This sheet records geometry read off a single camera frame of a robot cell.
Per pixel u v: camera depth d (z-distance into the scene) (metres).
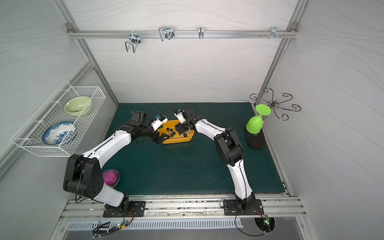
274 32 0.77
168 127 1.05
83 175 0.43
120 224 0.68
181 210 0.75
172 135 1.01
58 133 0.64
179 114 0.88
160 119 0.75
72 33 0.77
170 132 1.04
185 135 1.02
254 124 0.79
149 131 0.75
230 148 0.56
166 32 0.76
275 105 0.78
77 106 0.72
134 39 0.79
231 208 0.73
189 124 0.75
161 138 0.77
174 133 1.04
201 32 0.79
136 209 0.74
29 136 0.56
